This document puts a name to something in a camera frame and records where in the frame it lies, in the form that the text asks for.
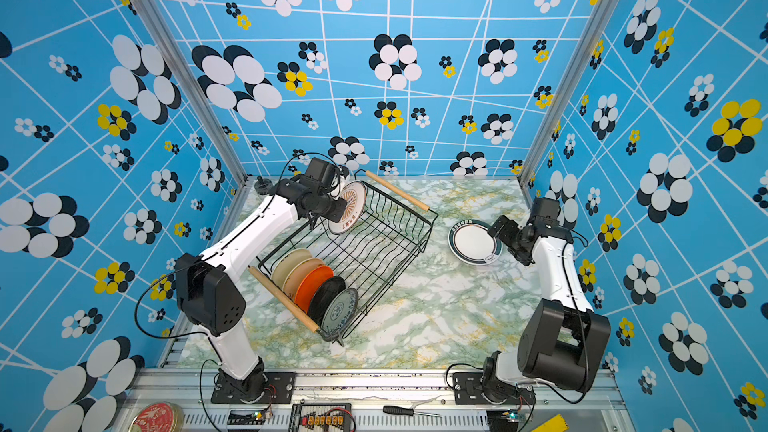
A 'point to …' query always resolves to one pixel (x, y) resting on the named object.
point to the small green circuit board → (247, 417)
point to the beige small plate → (296, 272)
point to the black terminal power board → (322, 417)
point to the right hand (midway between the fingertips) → (504, 238)
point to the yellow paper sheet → (554, 424)
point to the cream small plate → (284, 261)
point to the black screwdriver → (404, 411)
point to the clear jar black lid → (263, 186)
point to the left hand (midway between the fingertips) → (340, 205)
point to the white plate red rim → (469, 241)
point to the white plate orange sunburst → (355, 194)
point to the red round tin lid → (160, 416)
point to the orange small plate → (309, 285)
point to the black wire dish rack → (392, 233)
